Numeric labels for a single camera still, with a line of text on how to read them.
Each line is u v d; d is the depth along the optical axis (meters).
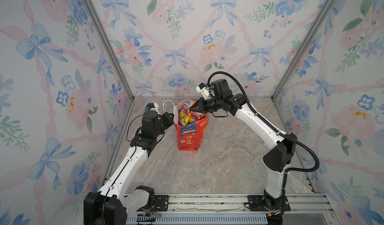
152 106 0.70
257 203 0.73
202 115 0.84
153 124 0.59
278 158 0.54
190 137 0.82
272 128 0.50
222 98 0.61
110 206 0.38
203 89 0.70
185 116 0.76
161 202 0.74
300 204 0.76
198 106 0.69
